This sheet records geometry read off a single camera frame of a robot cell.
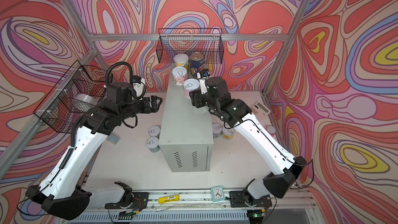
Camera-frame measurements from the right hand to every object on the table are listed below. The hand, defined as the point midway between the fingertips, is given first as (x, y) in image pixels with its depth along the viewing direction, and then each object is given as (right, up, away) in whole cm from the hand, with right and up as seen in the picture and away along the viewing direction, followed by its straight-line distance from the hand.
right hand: (197, 95), depth 69 cm
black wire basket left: (-63, +3, +11) cm, 64 cm away
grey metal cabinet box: (-4, -18, -12) cm, 22 cm away
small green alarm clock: (+10, -47, +5) cm, 48 cm away
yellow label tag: (-14, -49, +3) cm, 51 cm away
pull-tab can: (-26, -20, +22) cm, 40 cm away
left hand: (-18, -1, -2) cm, 18 cm away
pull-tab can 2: (-26, -27, +18) cm, 41 cm away
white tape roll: (-54, -1, +5) cm, 54 cm away
